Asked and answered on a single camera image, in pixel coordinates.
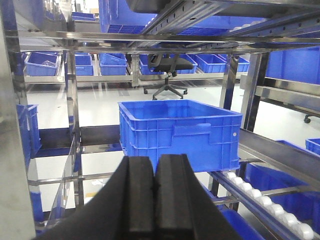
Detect row of blue bins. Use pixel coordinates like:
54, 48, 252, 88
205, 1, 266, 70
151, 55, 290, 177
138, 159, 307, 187
24, 11, 251, 77

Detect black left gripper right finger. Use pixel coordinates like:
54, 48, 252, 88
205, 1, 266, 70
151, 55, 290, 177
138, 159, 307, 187
153, 154, 245, 240

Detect large smooth blue bin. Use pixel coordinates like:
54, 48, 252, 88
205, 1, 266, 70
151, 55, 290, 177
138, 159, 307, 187
98, 0, 253, 36

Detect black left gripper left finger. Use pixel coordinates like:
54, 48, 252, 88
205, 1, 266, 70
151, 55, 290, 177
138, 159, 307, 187
32, 155, 155, 240

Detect blue plastic bin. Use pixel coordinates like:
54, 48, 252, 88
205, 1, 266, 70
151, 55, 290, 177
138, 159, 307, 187
265, 46, 320, 85
199, 183, 265, 240
243, 162, 320, 227

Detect steel rack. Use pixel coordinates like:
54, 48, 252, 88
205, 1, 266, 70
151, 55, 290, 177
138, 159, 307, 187
0, 0, 320, 240
23, 51, 251, 88

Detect blue ribbed crate with handle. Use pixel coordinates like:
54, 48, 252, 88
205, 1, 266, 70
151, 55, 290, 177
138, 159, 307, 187
117, 99, 244, 174

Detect black office chair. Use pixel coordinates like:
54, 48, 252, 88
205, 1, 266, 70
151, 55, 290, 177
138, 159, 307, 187
143, 53, 198, 101

